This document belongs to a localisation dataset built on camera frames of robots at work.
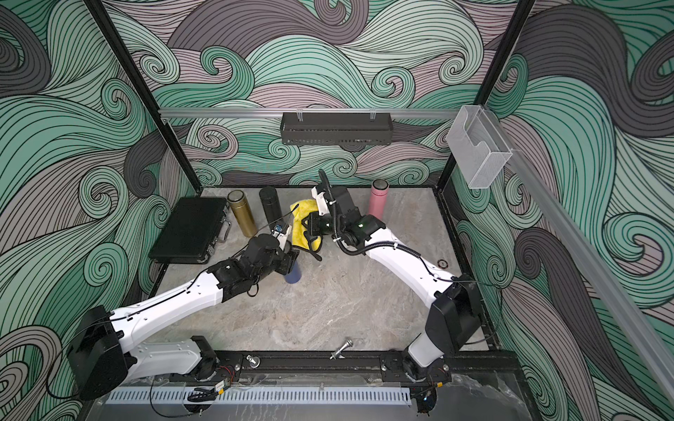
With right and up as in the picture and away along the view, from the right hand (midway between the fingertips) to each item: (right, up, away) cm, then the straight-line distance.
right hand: (300, 223), depth 76 cm
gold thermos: (-23, +2, +18) cm, 30 cm away
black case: (-45, -4, +23) cm, 51 cm away
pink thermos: (+27, +9, +16) cm, 32 cm away
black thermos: (-12, +6, +14) cm, 20 cm away
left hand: (-4, -7, +3) cm, 9 cm away
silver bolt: (+15, -36, 0) cm, 39 cm away
